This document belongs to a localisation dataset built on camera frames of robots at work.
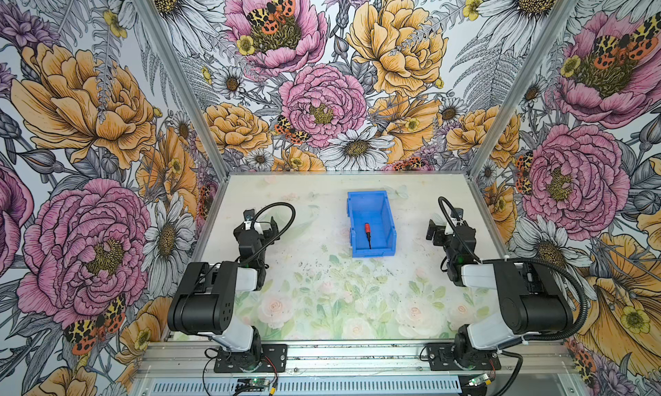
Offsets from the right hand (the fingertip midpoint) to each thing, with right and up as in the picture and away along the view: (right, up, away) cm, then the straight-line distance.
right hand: (443, 227), depth 94 cm
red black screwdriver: (-26, -2, +7) cm, 28 cm away
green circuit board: (-59, -39, -23) cm, 75 cm away
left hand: (-66, +1, -1) cm, 66 cm away
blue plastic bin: (-24, +6, +17) cm, 30 cm away
